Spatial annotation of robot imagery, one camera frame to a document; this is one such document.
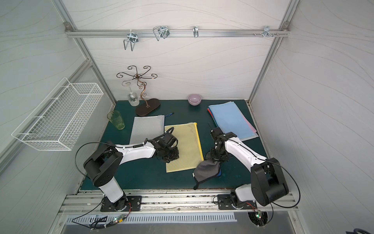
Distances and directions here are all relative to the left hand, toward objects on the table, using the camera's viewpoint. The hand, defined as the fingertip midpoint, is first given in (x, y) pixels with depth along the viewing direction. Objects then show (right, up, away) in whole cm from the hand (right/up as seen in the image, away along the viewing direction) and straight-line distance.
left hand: (180, 158), depth 88 cm
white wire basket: (-57, +26, -18) cm, 65 cm away
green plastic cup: (-44, +25, +7) cm, 51 cm away
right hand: (+21, +1, -3) cm, 21 cm away
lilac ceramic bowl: (+9, +39, +31) cm, 51 cm away
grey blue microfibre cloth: (+16, -4, -6) cm, 17 cm away
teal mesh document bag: (+36, +24, +24) cm, 49 cm away
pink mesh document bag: (+52, +15, +16) cm, 56 cm away
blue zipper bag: (-25, +17, +16) cm, 35 cm away
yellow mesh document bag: (+6, +3, +5) cm, 8 cm away
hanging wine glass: (-31, +37, +5) cm, 49 cm away
